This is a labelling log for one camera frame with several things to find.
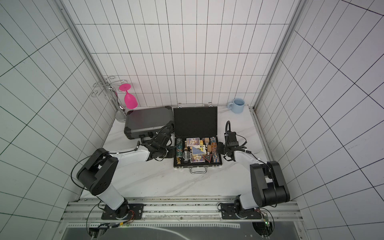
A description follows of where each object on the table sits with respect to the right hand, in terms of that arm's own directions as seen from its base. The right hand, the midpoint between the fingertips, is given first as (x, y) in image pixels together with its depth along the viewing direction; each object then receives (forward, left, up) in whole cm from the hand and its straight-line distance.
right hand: (220, 145), depth 94 cm
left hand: (-8, +30, -1) cm, 31 cm away
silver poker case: (+31, +29, +5) cm, 43 cm away
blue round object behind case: (+34, -15, +3) cm, 37 cm away
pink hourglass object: (+21, +62, +17) cm, 68 cm away
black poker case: (0, +16, +1) cm, 16 cm away
